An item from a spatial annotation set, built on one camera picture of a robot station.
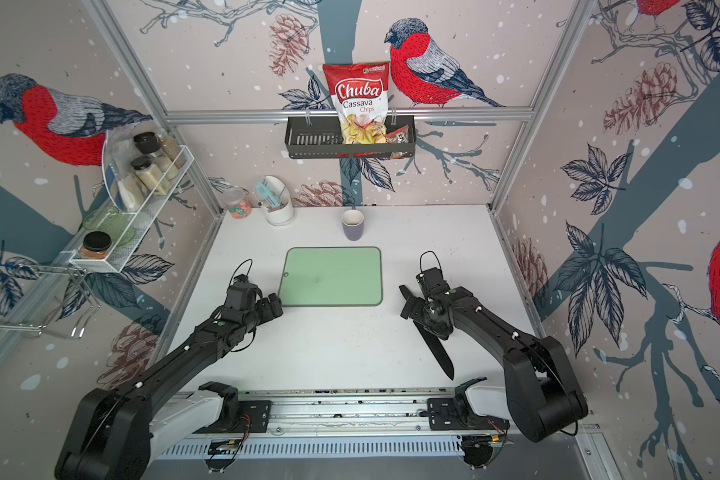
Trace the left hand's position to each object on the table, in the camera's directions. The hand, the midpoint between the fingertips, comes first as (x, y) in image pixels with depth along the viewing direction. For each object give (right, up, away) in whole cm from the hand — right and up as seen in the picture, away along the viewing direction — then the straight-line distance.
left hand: (273, 297), depth 89 cm
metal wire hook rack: (-32, +12, -29) cm, 44 cm away
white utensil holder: (-4, +26, +24) cm, 36 cm away
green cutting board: (+16, +5, +12) cm, 21 cm away
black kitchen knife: (+48, -12, -3) cm, 50 cm away
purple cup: (+24, +23, +16) cm, 36 cm away
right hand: (+43, -6, -1) cm, 43 cm away
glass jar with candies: (-23, +32, +26) cm, 47 cm away
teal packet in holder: (-6, +32, +16) cm, 37 cm away
